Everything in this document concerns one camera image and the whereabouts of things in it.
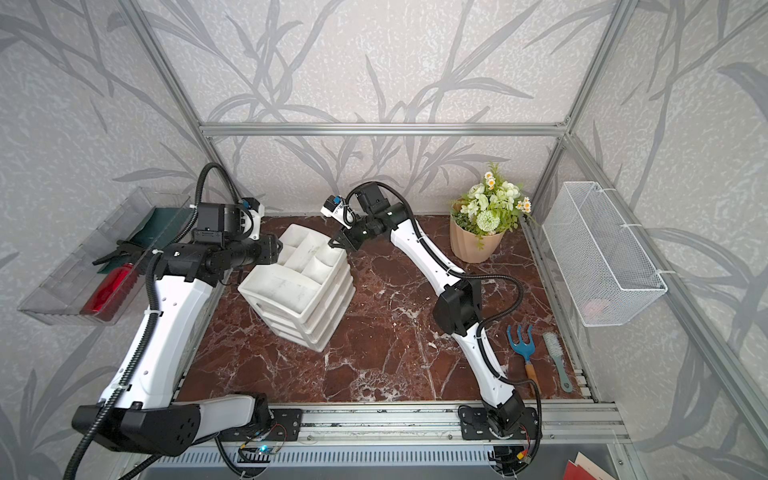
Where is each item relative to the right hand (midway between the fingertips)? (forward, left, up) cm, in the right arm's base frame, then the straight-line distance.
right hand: (333, 239), depth 84 cm
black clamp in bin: (-14, +40, +12) cm, 44 cm away
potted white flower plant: (+5, -43, +4) cm, 43 cm away
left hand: (-8, +12, +8) cm, 16 cm away
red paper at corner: (-52, -59, -23) cm, 82 cm away
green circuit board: (-47, +14, -22) cm, 54 cm away
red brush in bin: (-24, +38, +13) cm, 47 cm away
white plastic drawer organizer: (-17, +5, -3) cm, 18 cm away
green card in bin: (-4, +42, +9) cm, 43 cm away
